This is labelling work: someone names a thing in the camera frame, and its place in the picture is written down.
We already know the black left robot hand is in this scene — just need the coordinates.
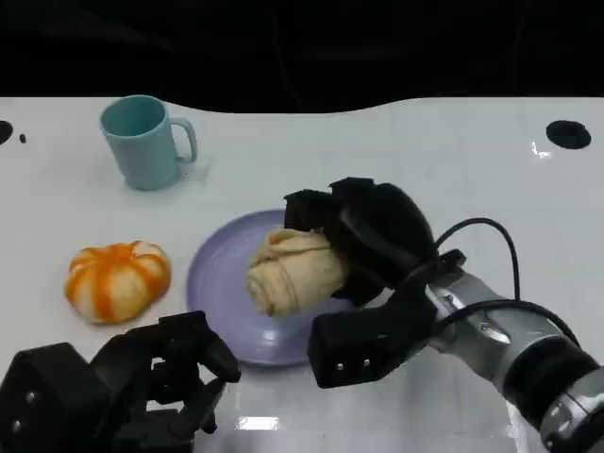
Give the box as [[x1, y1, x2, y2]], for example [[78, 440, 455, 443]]
[[89, 310, 242, 453]]

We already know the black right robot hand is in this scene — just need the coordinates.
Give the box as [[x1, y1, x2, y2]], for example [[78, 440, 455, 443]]
[[284, 177, 438, 308]]

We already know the beige towel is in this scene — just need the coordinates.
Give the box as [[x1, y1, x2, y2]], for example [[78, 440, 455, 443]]
[[244, 226, 349, 317]]

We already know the lilac plate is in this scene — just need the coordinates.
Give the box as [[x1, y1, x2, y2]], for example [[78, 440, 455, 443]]
[[185, 210, 360, 367]]

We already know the black backdrop cloth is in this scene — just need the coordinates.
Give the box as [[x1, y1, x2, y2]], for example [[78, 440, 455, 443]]
[[0, 0, 604, 114]]

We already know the pale green mug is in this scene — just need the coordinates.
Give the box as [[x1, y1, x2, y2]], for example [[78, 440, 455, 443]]
[[99, 94, 198, 192]]

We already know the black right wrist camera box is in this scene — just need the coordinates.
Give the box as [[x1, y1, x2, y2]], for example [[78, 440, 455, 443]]
[[307, 249, 467, 389]]

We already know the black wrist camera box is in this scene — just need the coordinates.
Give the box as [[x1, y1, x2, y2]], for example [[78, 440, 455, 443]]
[[307, 249, 467, 389], [0, 343, 114, 453]]

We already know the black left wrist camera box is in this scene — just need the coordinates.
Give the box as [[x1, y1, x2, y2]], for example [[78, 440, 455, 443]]
[[0, 343, 114, 453]]

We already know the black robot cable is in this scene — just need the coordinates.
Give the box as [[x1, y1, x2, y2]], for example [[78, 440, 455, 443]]
[[432, 217, 582, 348]]

